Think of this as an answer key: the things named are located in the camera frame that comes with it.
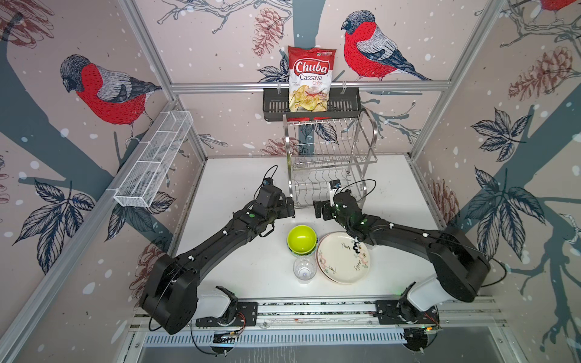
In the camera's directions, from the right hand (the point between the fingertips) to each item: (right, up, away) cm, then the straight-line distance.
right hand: (320, 203), depth 88 cm
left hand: (-14, +1, -5) cm, 15 cm away
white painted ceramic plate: (+6, -21, -5) cm, 22 cm away
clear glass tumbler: (-7, -24, -5) cm, 25 cm away
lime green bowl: (-7, -14, -2) cm, 16 cm away
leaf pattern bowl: (-7, -17, -8) cm, 20 cm away
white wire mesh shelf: (-60, +8, -17) cm, 63 cm away
